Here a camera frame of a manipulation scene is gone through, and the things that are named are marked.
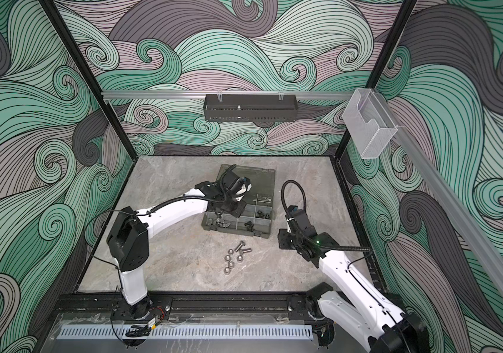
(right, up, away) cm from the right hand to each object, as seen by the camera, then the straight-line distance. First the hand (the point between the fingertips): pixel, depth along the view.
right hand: (283, 236), depth 81 cm
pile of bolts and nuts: (-16, -7, +5) cm, 18 cm away
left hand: (-15, +10, +5) cm, 19 cm away
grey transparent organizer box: (-9, +5, +14) cm, 17 cm away
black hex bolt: (-13, +1, +12) cm, 17 cm away
